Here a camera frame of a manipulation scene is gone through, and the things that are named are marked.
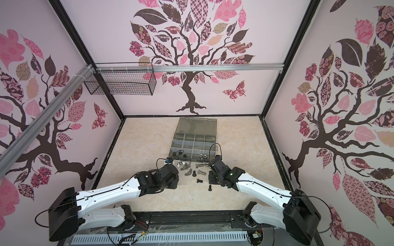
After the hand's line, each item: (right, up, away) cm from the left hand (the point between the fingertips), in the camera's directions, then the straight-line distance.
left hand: (175, 182), depth 80 cm
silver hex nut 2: (+16, +11, +15) cm, 25 cm away
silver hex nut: (+14, +12, +16) cm, 24 cm away
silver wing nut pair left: (+4, +5, +11) cm, 13 cm away
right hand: (+19, +3, +2) cm, 19 cm away
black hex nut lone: (-3, +13, +18) cm, 22 cm away
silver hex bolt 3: (+13, +3, +9) cm, 16 cm away
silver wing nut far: (+1, +8, +12) cm, 14 cm away
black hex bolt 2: (+19, -5, +3) cm, 20 cm away
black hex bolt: (+10, +2, +9) cm, 14 cm away
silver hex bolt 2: (+18, +7, +12) cm, 22 cm away
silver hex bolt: (+13, +7, +12) cm, 19 cm away
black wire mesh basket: (-36, +61, +15) cm, 73 cm away
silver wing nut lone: (+7, +3, +9) cm, 12 cm away
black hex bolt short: (+12, -1, +6) cm, 14 cm away
